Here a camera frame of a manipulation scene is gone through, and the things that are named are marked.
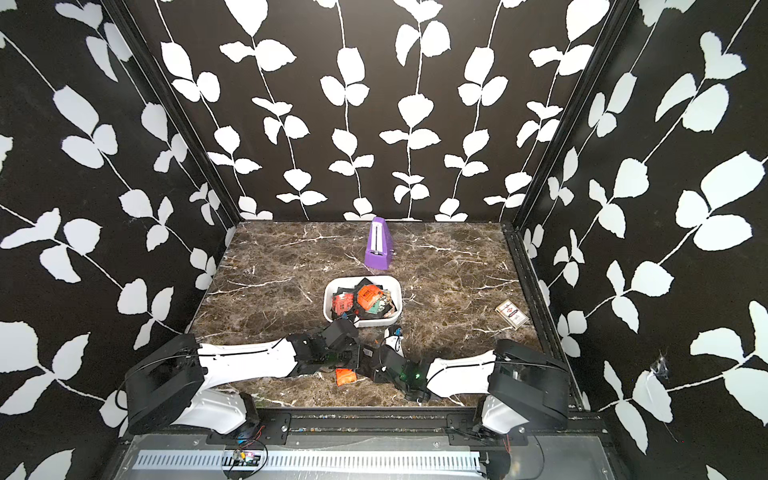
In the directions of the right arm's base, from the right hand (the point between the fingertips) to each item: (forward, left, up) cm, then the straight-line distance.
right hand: (370, 362), depth 84 cm
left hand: (+2, 0, +2) cm, 3 cm away
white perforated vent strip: (-24, +35, -1) cm, 43 cm away
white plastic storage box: (+18, +1, +4) cm, 18 cm away
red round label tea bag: (+18, +10, +3) cm, 21 cm away
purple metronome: (+36, -1, +5) cm, 37 cm away
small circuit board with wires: (-23, +30, -1) cm, 38 cm away
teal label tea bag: (+16, -3, +3) cm, 17 cm away
